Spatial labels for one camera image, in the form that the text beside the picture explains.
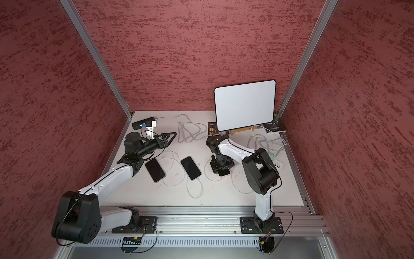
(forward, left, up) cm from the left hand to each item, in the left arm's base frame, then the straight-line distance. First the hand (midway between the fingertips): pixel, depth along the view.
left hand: (173, 136), depth 80 cm
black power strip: (+28, +27, -20) cm, 44 cm away
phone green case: (-7, -8, -21) cm, 24 cm away
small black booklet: (+26, -66, -22) cm, 74 cm away
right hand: (-10, -27, -20) cm, 35 cm away
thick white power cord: (+17, -11, -22) cm, 30 cm away
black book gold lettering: (+22, -20, -20) cm, 36 cm away
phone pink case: (-9, +12, -21) cm, 26 cm away
